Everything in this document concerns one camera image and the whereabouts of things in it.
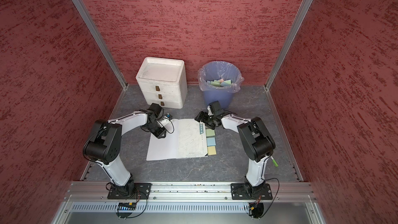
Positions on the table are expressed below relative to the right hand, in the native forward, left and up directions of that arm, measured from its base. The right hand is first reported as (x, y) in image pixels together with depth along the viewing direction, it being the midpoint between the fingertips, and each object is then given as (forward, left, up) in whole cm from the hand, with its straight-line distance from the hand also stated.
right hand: (199, 123), depth 95 cm
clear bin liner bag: (+29, -15, +13) cm, 35 cm away
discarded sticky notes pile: (+25, -16, +11) cm, 31 cm away
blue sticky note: (-11, -7, -3) cm, 14 cm away
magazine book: (-9, +8, -3) cm, 12 cm away
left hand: (-7, +24, -3) cm, 25 cm away
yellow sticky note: (-16, -7, -4) cm, 18 cm away
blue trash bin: (+13, -17, +8) cm, 23 cm away
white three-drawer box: (+17, +21, +21) cm, 34 cm away
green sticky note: (-5, -7, -3) cm, 9 cm away
